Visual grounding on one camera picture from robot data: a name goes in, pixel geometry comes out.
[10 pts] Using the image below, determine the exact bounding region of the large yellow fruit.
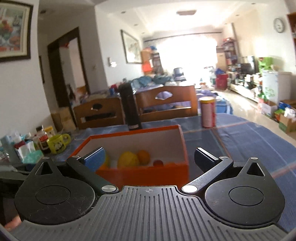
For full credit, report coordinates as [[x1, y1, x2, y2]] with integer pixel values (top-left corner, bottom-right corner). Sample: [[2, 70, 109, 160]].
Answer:
[[117, 151, 139, 169]]

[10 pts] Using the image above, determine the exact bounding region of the small red tomato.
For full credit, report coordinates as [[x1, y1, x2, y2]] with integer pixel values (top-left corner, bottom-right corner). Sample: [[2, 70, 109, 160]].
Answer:
[[153, 160, 164, 167]]

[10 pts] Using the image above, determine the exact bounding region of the orange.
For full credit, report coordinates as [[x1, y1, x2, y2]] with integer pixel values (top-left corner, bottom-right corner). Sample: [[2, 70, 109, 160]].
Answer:
[[137, 150, 151, 166]]

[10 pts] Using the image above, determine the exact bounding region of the blue plaid tablecloth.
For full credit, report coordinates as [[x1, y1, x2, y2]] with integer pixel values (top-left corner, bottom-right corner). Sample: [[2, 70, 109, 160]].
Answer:
[[46, 112, 296, 232]]

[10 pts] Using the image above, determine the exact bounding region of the yellow-green panda mug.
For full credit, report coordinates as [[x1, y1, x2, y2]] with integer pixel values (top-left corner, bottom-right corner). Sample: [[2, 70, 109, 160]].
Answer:
[[47, 133, 71, 155]]

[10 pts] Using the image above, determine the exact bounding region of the teal tissue pack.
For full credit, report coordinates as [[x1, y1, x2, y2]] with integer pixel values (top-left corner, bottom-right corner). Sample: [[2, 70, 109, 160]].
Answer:
[[22, 150, 44, 164]]

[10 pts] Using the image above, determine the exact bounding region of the orange cardboard box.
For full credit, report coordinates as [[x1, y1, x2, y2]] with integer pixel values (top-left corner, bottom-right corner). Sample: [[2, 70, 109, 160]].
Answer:
[[71, 125, 189, 188]]

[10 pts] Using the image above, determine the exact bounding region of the wooden chair left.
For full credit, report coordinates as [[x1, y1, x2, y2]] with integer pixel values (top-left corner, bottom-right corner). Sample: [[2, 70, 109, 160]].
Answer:
[[73, 97, 125, 130]]

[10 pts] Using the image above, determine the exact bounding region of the wooden chair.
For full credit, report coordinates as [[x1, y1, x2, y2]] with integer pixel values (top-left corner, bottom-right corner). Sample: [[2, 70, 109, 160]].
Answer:
[[135, 85, 198, 122], [73, 97, 125, 130]]

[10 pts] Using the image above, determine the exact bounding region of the red canister yellow lid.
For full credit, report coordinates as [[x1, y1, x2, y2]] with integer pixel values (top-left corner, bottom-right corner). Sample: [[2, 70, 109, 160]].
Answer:
[[199, 96, 216, 128]]

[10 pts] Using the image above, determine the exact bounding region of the black tall thermos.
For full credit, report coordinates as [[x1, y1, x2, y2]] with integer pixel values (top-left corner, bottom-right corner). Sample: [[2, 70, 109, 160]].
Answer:
[[118, 82, 142, 131]]

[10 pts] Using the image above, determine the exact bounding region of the wooden chair centre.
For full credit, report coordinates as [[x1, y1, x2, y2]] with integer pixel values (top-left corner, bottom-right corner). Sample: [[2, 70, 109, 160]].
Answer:
[[135, 85, 198, 122]]

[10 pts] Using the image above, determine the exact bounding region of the white cabinet green print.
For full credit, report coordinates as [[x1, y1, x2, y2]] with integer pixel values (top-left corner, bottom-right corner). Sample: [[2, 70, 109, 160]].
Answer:
[[262, 70, 292, 104]]

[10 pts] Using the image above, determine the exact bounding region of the framed picture near left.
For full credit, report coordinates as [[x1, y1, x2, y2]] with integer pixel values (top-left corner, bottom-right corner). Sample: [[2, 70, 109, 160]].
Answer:
[[0, 1, 34, 62]]

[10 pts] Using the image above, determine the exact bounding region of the cardboard box by wall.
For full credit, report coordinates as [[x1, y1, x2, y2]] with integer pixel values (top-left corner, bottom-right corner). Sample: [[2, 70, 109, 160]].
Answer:
[[51, 107, 76, 132]]

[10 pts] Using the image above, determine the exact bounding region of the framed wall painting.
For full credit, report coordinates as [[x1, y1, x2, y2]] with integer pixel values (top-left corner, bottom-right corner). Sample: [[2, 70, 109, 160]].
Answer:
[[120, 30, 142, 64]]

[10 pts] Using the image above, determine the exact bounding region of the round wall clock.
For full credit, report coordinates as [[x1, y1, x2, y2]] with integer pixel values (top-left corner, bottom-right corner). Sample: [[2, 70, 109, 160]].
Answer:
[[273, 18, 285, 33]]

